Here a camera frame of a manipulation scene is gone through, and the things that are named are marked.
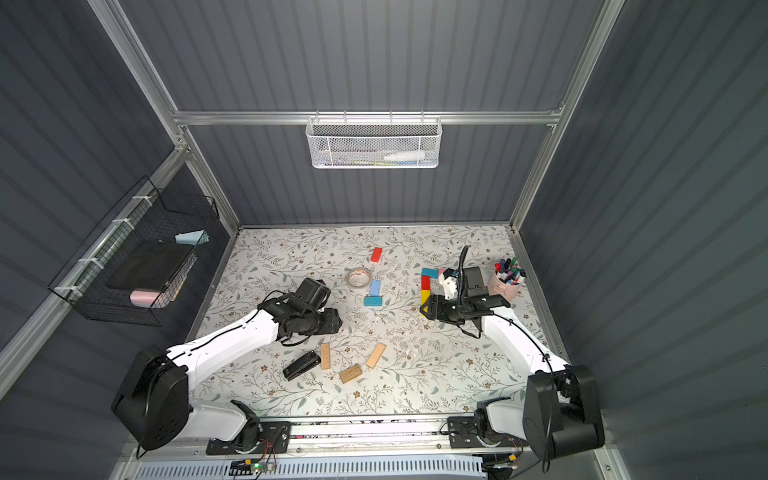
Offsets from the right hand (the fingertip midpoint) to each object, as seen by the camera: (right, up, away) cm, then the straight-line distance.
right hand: (430, 311), depth 85 cm
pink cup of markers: (+24, +9, +6) cm, 26 cm away
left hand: (-26, -4, 0) cm, 27 cm away
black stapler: (-36, -15, -2) cm, 39 cm away
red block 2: (+1, +7, +17) cm, 18 cm away
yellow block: (0, +3, +16) cm, 17 cm away
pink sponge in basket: (-67, +7, -19) cm, 70 cm away
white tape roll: (-23, +8, +20) cm, 32 cm away
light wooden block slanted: (-16, -13, +2) cm, 20 cm away
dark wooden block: (-22, -17, -2) cm, 28 cm away
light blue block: (-17, +5, +17) cm, 25 cm away
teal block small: (+3, +10, +21) cm, 23 cm away
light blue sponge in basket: (-66, +21, -4) cm, 69 cm away
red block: (-17, +17, +27) cm, 36 cm away
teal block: (-17, +1, +14) cm, 22 cm away
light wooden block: (-31, -13, +1) cm, 33 cm away
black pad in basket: (-69, +14, -16) cm, 72 cm away
